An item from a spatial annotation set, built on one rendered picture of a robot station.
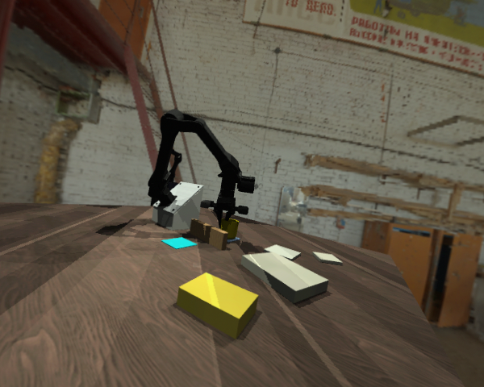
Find yellow rectangular block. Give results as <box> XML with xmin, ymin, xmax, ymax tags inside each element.
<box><xmin>176</xmin><ymin>273</ymin><xmax>259</xmax><ymax>339</ymax></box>

